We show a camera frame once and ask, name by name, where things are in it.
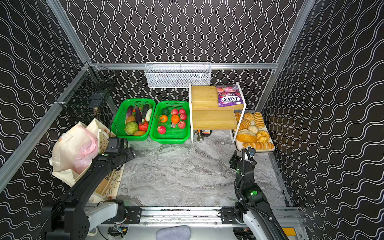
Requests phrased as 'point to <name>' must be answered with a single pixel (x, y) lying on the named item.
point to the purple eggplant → (138, 115)
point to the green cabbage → (131, 127)
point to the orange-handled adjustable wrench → (200, 136)
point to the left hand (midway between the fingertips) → (132, 155)
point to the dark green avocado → (165, 111)
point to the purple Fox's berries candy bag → (229, 95)
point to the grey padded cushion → (178, 232)
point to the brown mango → (139, 133)
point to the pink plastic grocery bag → (88, 152)
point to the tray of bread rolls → (254, 132)
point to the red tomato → (143, 126)
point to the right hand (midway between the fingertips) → (243, 154)
